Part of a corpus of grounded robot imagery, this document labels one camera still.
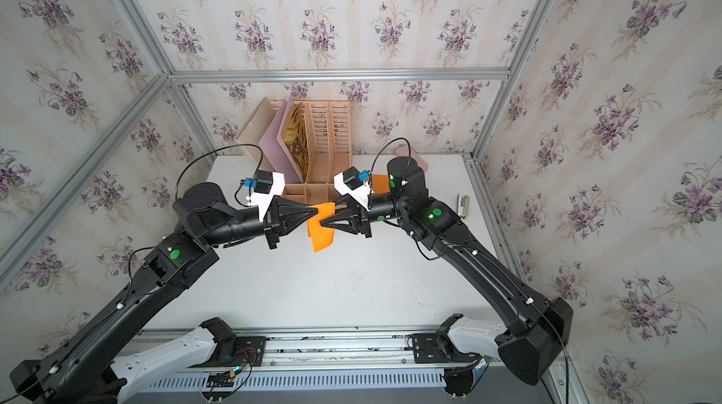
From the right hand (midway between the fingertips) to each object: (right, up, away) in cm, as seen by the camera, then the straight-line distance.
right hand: (328, 217), depth 58 cm
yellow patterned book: (-17, +23, +41) cm, 49 cm away
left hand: (-2, +1, -4) cm, 4 cm away
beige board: (-28, +24, +32) cm, 49 cm away
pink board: (-20, +16, +32) cm, 41 cm away
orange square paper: (-1, -4, 0) cm, 5 cm away
